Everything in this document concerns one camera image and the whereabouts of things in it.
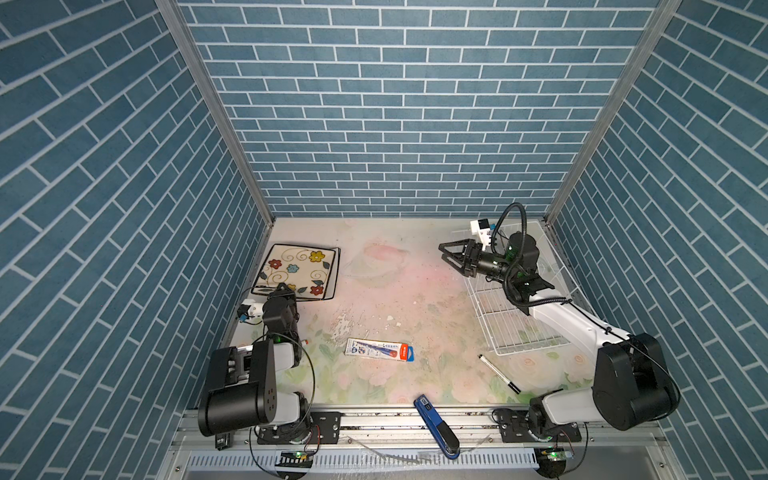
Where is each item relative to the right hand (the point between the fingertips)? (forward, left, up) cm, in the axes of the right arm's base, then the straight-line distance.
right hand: (440, 251), depth 75 cm
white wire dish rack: (-7, -22, -25) cm, 34 cm away
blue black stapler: (-36, -2, -24) cm, 43 cm away
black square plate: (+3, +39, -17) cm, 43 cm away
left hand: (-2, +44, -14) cm, 46 cm away
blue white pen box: (-16, +15, -27) cm, 35 cm away
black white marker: (-20, -19, -29) cm, 40 cm away
